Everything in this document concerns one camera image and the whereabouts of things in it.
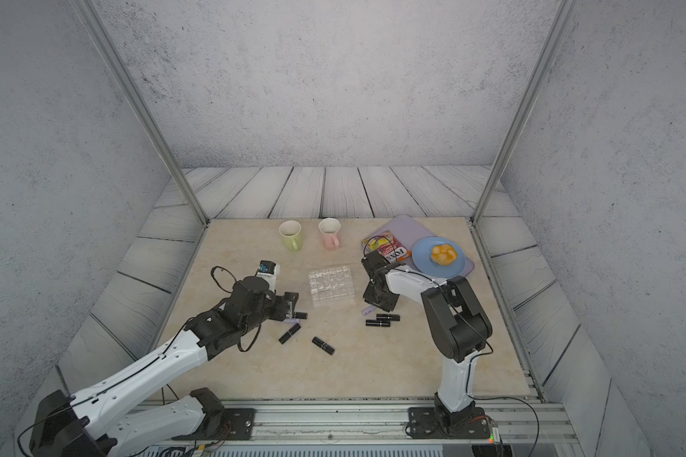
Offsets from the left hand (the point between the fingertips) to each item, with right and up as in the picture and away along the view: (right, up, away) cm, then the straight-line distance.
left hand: (292, 295), depth 79 cm
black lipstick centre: (+5, -15, +8) cm, 18 cm away
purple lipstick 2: (+22, -8, +15) cm, 27 cm away
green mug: (-6, +16, +26) cm, 31 cm away
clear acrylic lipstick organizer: (+9, -1, +19) cm, 21 cm away
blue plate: (+42, +9, +30) cm, 53 cm away
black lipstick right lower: (+25, -11, +13) cm, 30 cm away
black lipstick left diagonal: (-1, -12, +10) cm, 16 cm away
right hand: (+24, -5, +17) cm, 30 cm away
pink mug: (+8, +20, +29) cm, 36 cm away
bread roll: (+49, +10, +26) cm, 57 cm away
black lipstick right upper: (+26, -9, +12) cm, 30 cm away
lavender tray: (+41, +18, +40) cm, 60 cm away
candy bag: (+30, +14, +29) cm, 44 cm away
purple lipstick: (+1, -5, -7) cm, 9 cm away
